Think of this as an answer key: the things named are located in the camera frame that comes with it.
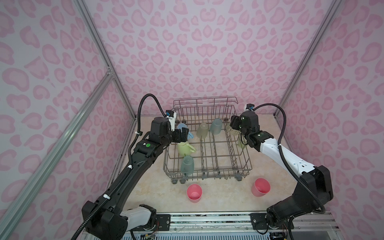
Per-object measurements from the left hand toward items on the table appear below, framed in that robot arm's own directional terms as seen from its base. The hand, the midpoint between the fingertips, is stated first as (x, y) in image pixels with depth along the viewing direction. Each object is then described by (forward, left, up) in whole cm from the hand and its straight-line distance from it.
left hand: (181, 126), depth 75 cm
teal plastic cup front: (+14, -20, -17) cm, 30 cm away
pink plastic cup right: (-21, -43, -28) cm, 56 cm away
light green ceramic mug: (-1, 0, -19) cm, 19 cm away
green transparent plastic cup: (-1, -26, -3) cm, 26 cm away
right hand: (+10, -30, -3) cm, 32 cm away
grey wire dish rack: (0, -18, -23) cm, 29 cm away
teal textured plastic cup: (-12, -2, -18) cm, 22 cm away
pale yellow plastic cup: (+13, -11, -21) cm, 28 cm away
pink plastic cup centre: (-24, -6, -29) cm, 37 cm away
